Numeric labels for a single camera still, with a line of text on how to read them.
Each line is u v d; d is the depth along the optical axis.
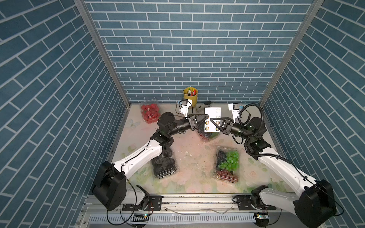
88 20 0.74
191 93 1.11
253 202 0.66
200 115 0.65
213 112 0.65
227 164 0.81
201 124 0.64
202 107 0.66
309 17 0.74
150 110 1.06
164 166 0.83
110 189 0.40
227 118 0.63
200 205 0.74
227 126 0.61
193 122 0.60
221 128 0.64
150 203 0.72
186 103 0.62
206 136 0.95
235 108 0.62
